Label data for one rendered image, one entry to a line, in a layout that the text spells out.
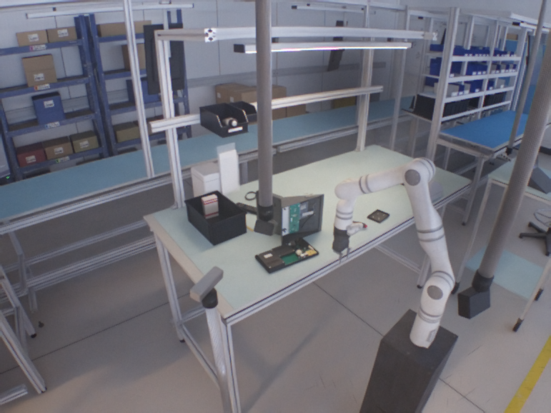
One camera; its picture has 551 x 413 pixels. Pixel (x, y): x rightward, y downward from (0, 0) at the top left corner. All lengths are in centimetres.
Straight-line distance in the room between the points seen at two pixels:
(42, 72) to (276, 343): 384
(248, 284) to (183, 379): 112
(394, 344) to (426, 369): 15
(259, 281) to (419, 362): 70
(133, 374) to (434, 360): 182
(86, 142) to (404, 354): 433
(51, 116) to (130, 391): 336
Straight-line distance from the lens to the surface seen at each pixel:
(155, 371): 249
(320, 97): 238
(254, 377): 236
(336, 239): 148
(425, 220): 122
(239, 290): 143
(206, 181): 189
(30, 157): 483
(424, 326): 144
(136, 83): 248
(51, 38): 465
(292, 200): 161
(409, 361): 149
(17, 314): 283
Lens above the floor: 196
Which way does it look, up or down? 29 degrees down
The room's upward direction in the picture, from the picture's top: straight up
